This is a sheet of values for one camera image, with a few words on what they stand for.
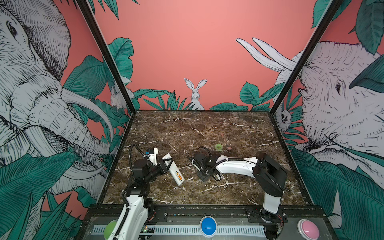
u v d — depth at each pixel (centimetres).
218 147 99
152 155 74
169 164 78
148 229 71
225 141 104
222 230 70
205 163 67
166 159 78
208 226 71
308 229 70
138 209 54
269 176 47
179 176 80
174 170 79
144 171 63
